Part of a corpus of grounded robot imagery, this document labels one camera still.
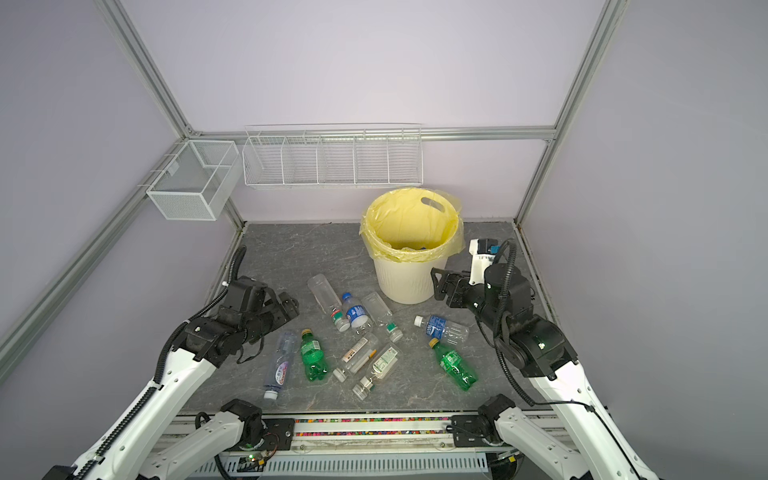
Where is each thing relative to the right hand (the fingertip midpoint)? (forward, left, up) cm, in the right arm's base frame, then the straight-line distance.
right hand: (447, 274), depth 65 cm
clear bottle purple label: (-11, +43, -28) cm, 53 cm away
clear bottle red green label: (+11, +34, -31) cm, 47 cm away
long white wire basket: (+49, +30, -1) cm, 58 cm away
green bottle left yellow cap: (-8, +35, -31) cm, 47 cm away
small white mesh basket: (+40, +79, -6) cm, 89 cm away
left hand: (-2, +40, -15) cm, 43 cm away
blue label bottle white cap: (-2, -4, -28) cm, 28 cm away
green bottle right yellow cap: (-10, -3, -28) cm, 30 cm away
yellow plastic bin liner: (+31, +7, -16) cm, 36 cm away
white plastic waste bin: (+10, +8, -19) cm, 23 cm away
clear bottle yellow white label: (-8, +22, -27) cm, 36 cm away
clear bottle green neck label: (+5, +16, -29) cm, 34 cm away
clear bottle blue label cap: (+4, +24, -27) cm, 36 cm away
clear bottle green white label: (-12, +16, -27) cm, 33 cm away
